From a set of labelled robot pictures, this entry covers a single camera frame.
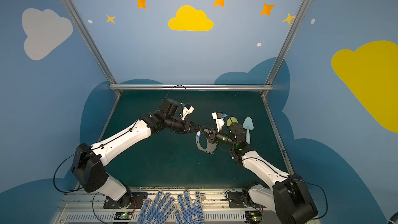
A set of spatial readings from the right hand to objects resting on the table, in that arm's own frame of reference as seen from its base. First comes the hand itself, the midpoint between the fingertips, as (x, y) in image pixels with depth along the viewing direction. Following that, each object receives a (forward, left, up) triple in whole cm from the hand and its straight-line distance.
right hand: (201, 127), depth 75 cm
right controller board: (-33, -26, -24) cm, 49 cm away
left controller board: (-36, +35, -22) cm, 55 cm away
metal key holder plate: (+1, -6, -23) cm, 24 cm away
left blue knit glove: (-35, +18, -21) cm, 45 cm away
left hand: (-2, +1, +1) cm, 2 cm away
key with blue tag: (-2, +1, -4) cm, 4 cm away
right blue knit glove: (-34, +4, -23) cm, 41 cm away
